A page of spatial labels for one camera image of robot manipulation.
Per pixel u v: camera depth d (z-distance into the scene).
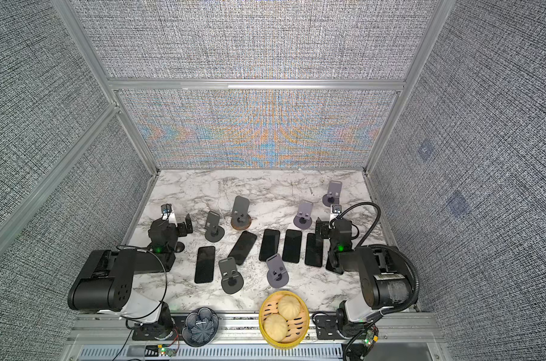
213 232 0.93
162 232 0.70
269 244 0.94
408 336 0.76
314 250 0.91
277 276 0.80
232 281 0.83
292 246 0.93
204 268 0.86
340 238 0.72
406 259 0.45
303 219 0.98
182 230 0.84
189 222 0.86
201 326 0.73
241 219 0.95
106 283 0.45
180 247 0.90
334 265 0.70
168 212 0.78
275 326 0.68
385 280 0.45
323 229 0.85
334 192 1.03
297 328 0.72
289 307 0.72
